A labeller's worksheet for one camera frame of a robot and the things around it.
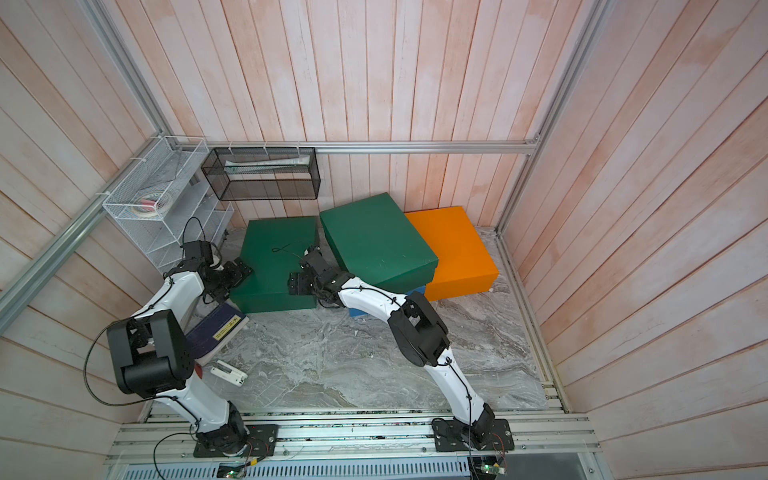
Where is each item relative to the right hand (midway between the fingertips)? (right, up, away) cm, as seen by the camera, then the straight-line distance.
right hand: (297, 283), depth 93 cm
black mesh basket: (-13, +36, +5) cm, 39 cm away
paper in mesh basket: (-16, +37, -3) cm, 40 cm away
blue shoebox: (+19, -10, +3) cm, 22 cm away
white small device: (-16, -24, -11) cm, 31 cm away
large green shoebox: (+25, +12, -7) cm, 29 cm away
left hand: (-16, +1, 0) cm, 16 cm away
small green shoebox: (-1, +10, -18) cm, 21 cm away
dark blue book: (-25, -15, -3) cm, 29 cm away
